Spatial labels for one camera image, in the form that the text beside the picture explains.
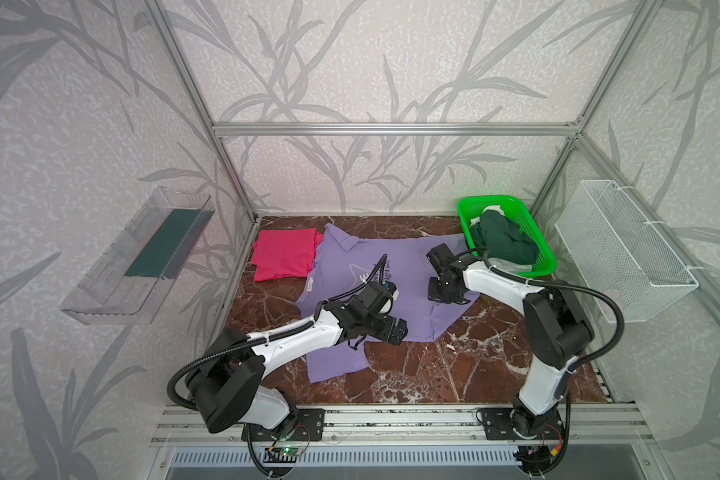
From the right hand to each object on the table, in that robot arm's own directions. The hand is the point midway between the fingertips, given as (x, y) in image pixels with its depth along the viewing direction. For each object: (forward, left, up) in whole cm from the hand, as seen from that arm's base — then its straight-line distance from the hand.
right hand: (435, 287), depth 95 cm
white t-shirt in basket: (+32, -26, +4) cm, 41 cm away
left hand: (-14, +13, +5) cm, 19 cm away
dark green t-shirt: (+15, -22, +6) cm, 28 cm away
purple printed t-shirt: (+12, +33, -3) cm, 36 cm away
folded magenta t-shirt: (+15, +52, -1) cm, 54 cm away
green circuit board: (-43, +40, -3) cm, 59 cm away
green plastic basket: (+35, -18, +2) cm, 39 cm away
